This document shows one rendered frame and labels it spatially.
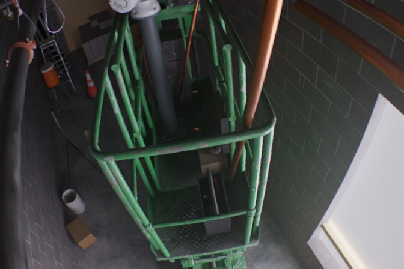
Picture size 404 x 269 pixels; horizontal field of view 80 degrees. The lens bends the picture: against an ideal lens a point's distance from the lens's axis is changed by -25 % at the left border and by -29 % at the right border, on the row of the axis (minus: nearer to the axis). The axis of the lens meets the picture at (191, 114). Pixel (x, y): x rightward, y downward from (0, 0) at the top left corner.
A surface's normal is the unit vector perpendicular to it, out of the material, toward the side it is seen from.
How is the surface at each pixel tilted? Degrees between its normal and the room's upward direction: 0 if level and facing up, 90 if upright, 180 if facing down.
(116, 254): 0
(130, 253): 0
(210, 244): 0
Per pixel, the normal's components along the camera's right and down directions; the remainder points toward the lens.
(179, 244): -0.12, -0.71
